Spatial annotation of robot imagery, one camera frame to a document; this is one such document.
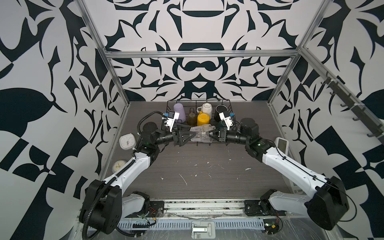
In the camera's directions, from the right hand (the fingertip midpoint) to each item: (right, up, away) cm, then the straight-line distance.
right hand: (207, 134), depth 69 cm
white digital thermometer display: (+47, -9, +23) cm, 53 cm away
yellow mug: (0, +7, +26) cm, 27 cm away
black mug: (+11, +13, +33) cm, 37 cm away
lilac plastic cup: (-16, +14, +29) cm, 36 cm away
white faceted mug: (+3, +14, +30) cm, 33 cm away
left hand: (-6, +3, 0) cm, 6 cm away
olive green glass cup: (-7, +6, +31) cm, 32 cm away
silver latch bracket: (-2, -42, -1) cm, 42 cm away
